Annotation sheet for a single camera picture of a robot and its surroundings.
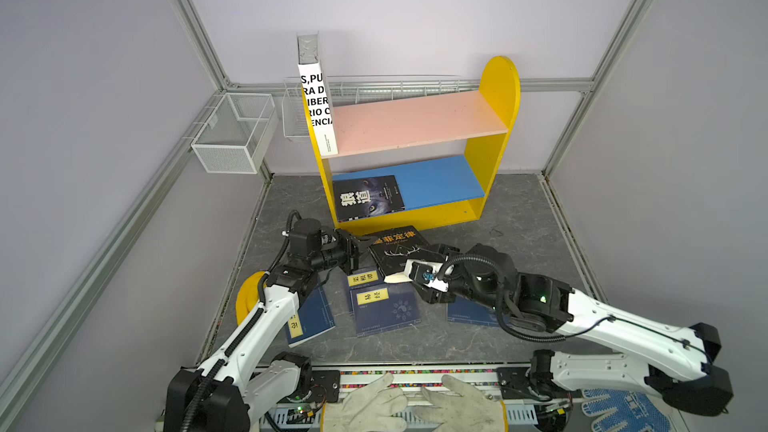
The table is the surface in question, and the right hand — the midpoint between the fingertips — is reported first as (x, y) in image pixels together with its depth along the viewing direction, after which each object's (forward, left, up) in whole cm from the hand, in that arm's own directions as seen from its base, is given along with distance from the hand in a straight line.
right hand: (419, 259), depth 64 cm
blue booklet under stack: (+8, +17, -28) cm, 33 cm away
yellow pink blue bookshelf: (+31, -1, -14) cm, 34 cm away
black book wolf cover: (+30, +16, -14) cm, 36 cm away
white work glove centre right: (-24, -10, -30) cm, 40 cm away
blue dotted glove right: (-24, -52, -30) cm, 65 cm away
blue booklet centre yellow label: (0, +9, -28) cm, 29 cm away
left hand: (+8, +9, -6) cm, 13 cm away
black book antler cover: (+5, +6, -4) cm, 9 cm away
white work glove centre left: (-24, +11, -29) cm, 39 cm away
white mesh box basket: (+51, +60, -5) cm, 79 cm away
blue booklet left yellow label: (-3, +29, -28) cm, 41 cm away
